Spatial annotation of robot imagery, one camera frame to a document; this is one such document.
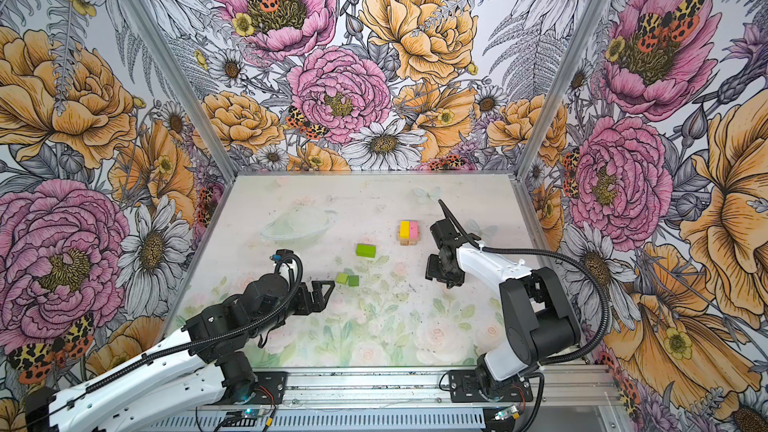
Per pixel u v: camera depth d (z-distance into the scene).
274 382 0.75
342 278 0.94
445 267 0.77
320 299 0.66
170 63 0.89
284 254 0.66
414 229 1.02
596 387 0.76
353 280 0.92
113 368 0.46
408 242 1.01
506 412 0.72
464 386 0.74
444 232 0.75
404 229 1.01
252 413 0.71
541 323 0.45
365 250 1.00
